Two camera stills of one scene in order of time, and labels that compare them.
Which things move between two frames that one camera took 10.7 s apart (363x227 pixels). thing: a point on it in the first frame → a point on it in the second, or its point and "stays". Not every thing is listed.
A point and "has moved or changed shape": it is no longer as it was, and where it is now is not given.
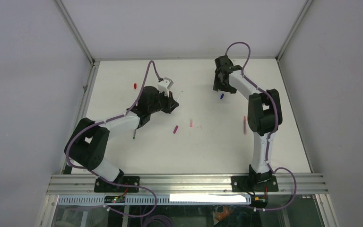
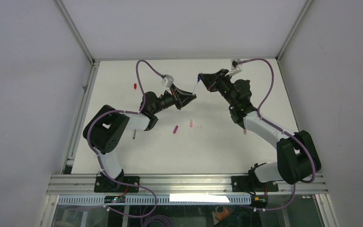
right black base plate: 252,184 stays
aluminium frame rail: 188,185 stays
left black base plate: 101,185 stays
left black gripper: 171,103 → 178,96
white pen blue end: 179,95 has moved or changed shape
